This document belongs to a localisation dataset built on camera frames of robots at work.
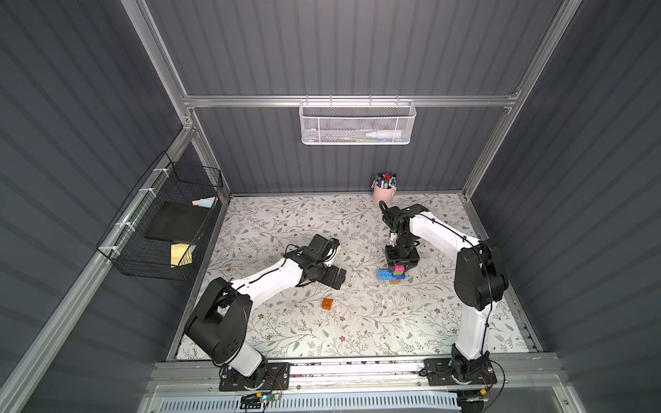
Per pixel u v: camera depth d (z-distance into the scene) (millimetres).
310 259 689
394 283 928
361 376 752
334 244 810
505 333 811
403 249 760
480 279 540
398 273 864
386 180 1084
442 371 733
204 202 810
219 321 441
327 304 866
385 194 1114
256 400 704
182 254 608
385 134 883
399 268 826
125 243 621
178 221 754
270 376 722
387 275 889
